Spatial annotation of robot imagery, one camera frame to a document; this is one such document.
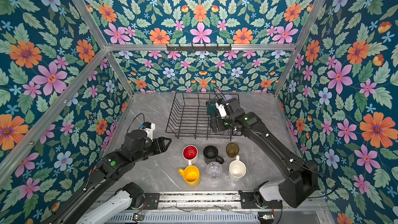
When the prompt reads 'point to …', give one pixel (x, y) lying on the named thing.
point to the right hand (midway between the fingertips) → (218, 120)
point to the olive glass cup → (232, 149)
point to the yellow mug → (191, 175)
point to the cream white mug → (237, 168)
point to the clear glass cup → (214, 170)
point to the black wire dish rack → (188, 118)
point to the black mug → (210, 154)
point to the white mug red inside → (190, 154)
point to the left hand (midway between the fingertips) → (170, 139)
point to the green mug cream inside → (213, 110)
